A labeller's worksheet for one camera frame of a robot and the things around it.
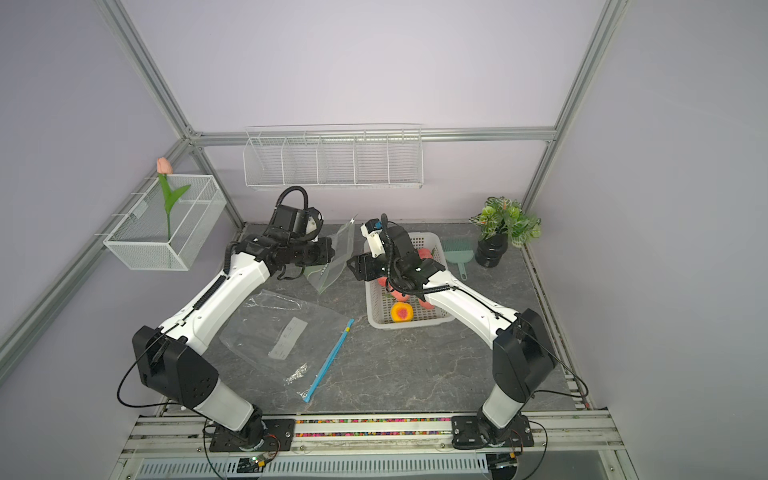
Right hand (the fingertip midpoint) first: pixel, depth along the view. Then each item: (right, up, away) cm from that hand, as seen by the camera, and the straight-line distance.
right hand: (355, 258), depth 80 cm
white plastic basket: (+9, -17, +14) cm, 23 cm away
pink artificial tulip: (-50, +17, 0) cm, 53 cm away
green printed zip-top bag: (-9, -5, +2) cm, 10 cm away
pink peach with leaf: (+8, -5, -8) cm, 12 cm away
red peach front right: (+17, -9, -21) cm, 29 cm away
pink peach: (+12, -7, -20) cm, 24 cm away
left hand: (-6, +1, 0) cm, 6 cm away
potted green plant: (+42, +11, +6) cm, 44 cm away
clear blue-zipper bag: (-20, -26, +9) cm, 34 cm away
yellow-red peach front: (+13, -16, +9) cm, 22 cm away
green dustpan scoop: (+35, +2, +31) cm, 47 cm away
